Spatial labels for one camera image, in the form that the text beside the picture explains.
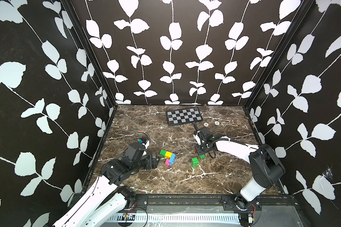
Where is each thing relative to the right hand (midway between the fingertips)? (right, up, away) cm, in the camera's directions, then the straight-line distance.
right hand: (197, 147), depth 92 cm
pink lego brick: (-20, -9, -5) cm, 22 cm away
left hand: (-25, -1, -19) cm, 31 cm away
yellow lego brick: (-19, -4, -1) cm, 20 cm away
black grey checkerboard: (-8, +21, +19) cm, 29 cm away
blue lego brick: (-17, -6, -4) cm, 18 cm away
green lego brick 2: (-3, -7, -10) cm, 12 cm away
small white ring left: (+10, +15, +17) cm, 24 cm away
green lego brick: (-23, -3, -1) cm, 23 cm away
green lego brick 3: (+3, -6, -1) cm, 7 cm away
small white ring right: (+19, +16, +19) cm, 31 cm away
